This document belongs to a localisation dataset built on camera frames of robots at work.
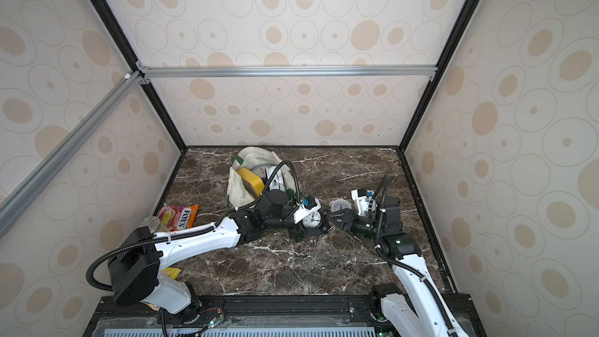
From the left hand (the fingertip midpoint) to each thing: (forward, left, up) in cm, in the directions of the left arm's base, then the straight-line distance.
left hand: (321, 219), depth 74 cm
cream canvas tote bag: (+12, +30, -5) cm, 33 cm away
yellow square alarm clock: (+14, +24, +1) cm, 28 cm away
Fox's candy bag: (+8, +56, -16) cm, 59 cm away
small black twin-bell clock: (0, +2, -1) cm, 3 cm away
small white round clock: (+15, -9, -15) cm, 23 cm away
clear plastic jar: (+1, +56, -5) cm, 57 cm away
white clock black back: (+14, +15, +1) cm, 21 cm away
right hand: (0, -5, +1) cm, 5 cm away
